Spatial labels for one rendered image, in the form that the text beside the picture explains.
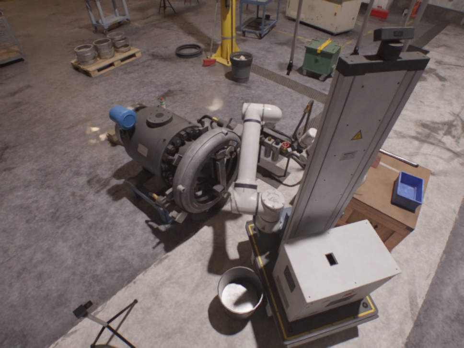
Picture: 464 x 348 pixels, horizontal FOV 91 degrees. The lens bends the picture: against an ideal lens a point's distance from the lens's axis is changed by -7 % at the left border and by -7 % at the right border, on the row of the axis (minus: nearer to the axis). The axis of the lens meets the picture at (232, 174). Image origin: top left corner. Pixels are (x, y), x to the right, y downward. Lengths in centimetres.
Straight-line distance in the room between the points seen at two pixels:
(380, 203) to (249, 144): 127
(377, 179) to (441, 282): 105
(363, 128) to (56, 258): 262
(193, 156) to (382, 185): 167
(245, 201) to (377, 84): 95
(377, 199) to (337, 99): 152
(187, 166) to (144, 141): 57
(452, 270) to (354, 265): 161
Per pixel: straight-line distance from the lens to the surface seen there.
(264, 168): 290
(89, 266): 257
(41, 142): 420
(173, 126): 206
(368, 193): 236
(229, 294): 204
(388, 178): 259
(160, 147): 201
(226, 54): 540
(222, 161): 191
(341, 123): 103
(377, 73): 99
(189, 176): 172
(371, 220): 242
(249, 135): 161
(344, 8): 736
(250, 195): 154
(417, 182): 260
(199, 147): 172
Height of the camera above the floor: 209
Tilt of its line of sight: 48 degrees down
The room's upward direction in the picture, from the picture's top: straight up
